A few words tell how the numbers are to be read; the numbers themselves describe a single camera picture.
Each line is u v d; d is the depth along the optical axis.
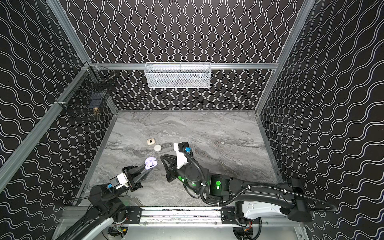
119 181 0.50
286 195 0.42
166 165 0.57
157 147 0.98
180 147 0.51
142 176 0.57
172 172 0.50
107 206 0.58
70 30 0.77
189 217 0.76
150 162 0.58
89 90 0.96
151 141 1.00
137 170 0.57
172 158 0.59
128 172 0.58
